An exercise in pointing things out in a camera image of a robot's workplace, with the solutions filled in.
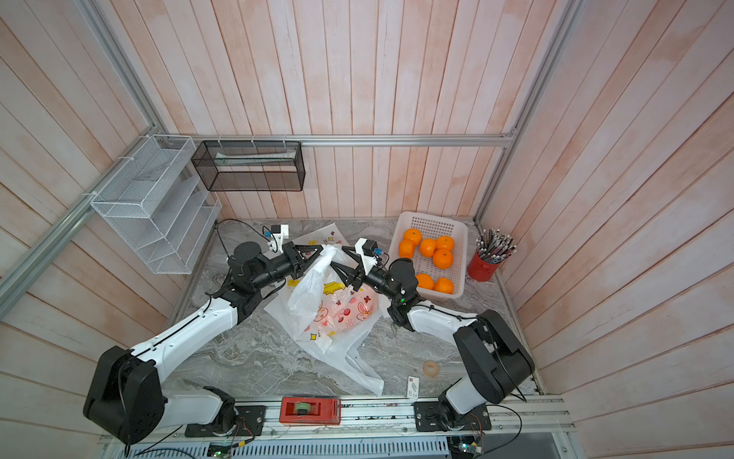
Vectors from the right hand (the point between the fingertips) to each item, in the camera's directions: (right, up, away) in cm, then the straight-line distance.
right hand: (337, 256), depth 76 cm
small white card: (+21, -37, +2) cm, 42 cm away
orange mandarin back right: (+27, +7, +34) cm, 44 cm away
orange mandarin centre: (+31, +2, +28) cm, 42 cm away
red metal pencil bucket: (+47, -5, +19) cm, 51 cm away
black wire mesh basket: (-36, +33, +30) cm, 57 cm away
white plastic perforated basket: (+41, +7, +33) cm, 53 cm away
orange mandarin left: (+23, +2, +28) cm, 36 cm away
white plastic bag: (+2, -29, +8) cm, 30 cm away
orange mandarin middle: (+36, -2, +26) cm, 44 cm away
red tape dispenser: (-7, -39, -6) cm, 40 cm away
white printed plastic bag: (-4, -13, 0) cm, 14 cm away
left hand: (-3, +1, -2) cm, 4 cm away
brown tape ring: (+26, -33, +6) cm, 42 cm away
